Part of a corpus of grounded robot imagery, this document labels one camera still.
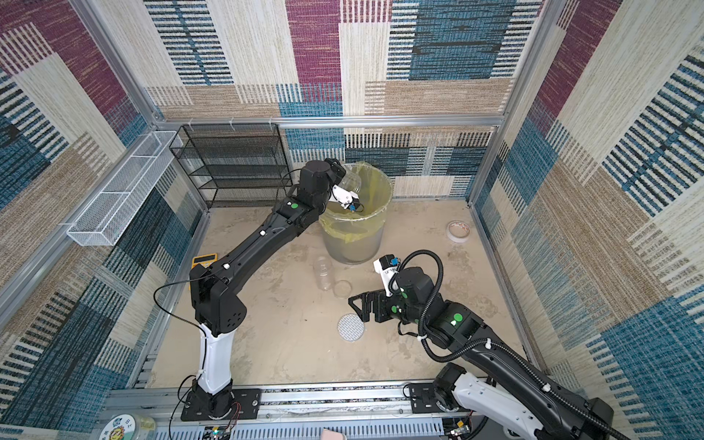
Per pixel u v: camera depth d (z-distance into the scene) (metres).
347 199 0.77
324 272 0.92
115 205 0.74
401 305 0.59
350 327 0.85
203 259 1.03
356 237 0.87
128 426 0.64
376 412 0.73
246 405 0.73
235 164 1.09
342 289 0.95
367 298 0.60
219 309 0.50
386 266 0.63
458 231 1.10
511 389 0.44
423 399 0.73
